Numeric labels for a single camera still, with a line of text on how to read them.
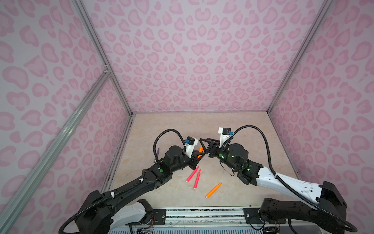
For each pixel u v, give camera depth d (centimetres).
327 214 38
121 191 46
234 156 53
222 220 72
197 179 86
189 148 66
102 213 39
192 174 88
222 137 63
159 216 74
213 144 62
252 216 74
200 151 72
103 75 88
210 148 63
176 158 58
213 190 82
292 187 45
